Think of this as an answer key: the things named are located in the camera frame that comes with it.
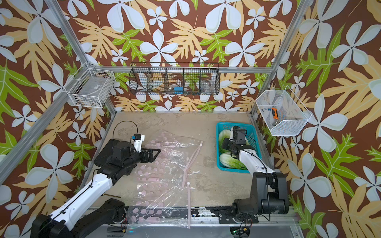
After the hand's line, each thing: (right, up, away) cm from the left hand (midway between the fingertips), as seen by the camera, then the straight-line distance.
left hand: (155, 148), depth 79 cm
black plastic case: (-34, -4, +12) cm, 36 cm away
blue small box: (+12, +35, +13) cm, 39 cm away
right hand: (+41, +3, +12) cm, 43 cm away
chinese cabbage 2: (+42, +7, +18) cm, 46 cm away
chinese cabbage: (+41, -8, +7) cm, 42 cm away
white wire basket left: (-43, +36, +11) cm, 57 cm away
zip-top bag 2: (+4, -18, +8) cm, 20 cm away
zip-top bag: (+10, -6, +16) cm, 20 cm away
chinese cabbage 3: (+46, +5, -11) cm, 47 cm away
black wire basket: (+9, +44, +17) cm, 48 cm away
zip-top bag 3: (+3, -30, -3) cm, 30 cm away
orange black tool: (+68, +19, +5) cm, 71 cm away
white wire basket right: (+73, +20, +4) cm, 75 cm away
